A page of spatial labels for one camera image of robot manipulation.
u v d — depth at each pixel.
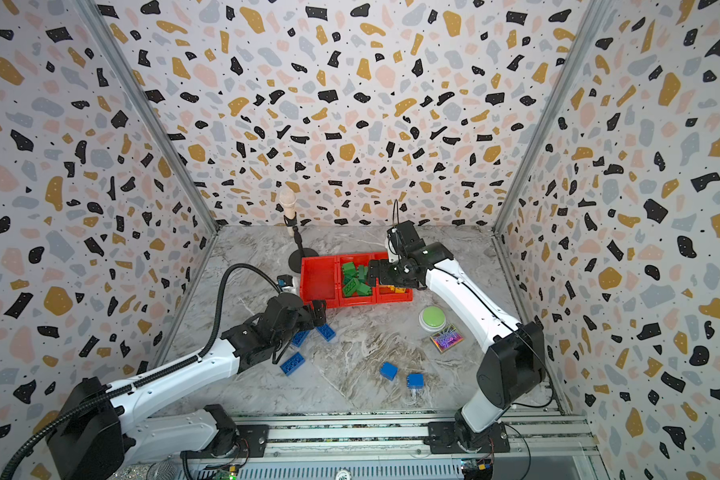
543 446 0.75
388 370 0.85
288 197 0.87
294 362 0.85
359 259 1.06
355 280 1.00
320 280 1.05
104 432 0.38
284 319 0.61
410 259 0.59
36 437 0.35
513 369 0.44
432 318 0.95
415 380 0.84
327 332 0.92
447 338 0.91
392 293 1.00
